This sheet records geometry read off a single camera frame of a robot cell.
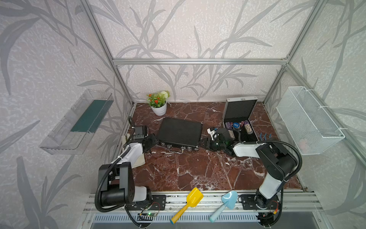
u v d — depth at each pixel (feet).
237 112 3.25
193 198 2.47
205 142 2.70
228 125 3.34
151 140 2.75
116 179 1.52
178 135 3.15
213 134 2.79
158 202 2.37
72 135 2.07
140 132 2.32
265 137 3.25
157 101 3.34
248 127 3.33
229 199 2.46
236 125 3.39
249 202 2.42
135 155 1.79
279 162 1.60
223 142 2.43
